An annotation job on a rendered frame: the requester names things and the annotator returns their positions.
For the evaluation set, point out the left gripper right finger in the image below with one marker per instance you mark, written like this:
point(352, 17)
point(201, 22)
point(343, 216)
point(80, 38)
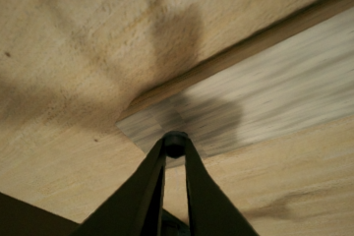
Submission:
point(210, 211)

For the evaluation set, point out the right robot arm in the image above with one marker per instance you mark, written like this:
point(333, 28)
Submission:
point(171, 225)

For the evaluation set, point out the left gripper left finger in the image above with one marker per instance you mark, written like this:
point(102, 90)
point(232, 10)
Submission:
point(141, 195)

